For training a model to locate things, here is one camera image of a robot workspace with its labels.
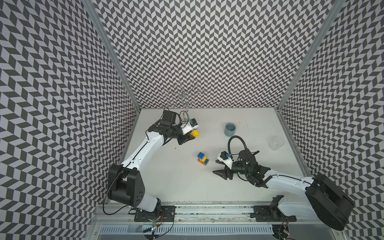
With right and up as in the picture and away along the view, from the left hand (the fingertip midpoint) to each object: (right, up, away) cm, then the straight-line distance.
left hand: (190, 134), depth 82 cm
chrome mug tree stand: (-4, +18, +2) cm, 19 cm away
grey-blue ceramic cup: (+26, +2, +20) cm, 33 cm away
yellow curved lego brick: (+3, +1, -3) cm, 4 cm away
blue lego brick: (+9, -17, +5) cm, 20 cm away
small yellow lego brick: (+8, -15, +4) cm, 17 cm away
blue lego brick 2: (+6, -13, +4) cm, 14 cm away
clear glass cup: (+55, -7, +13) cm, 57 cm away
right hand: (+14, -18, -2) cm, 23 cm away
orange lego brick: (+6, -17, +7) cm, 19 cm away
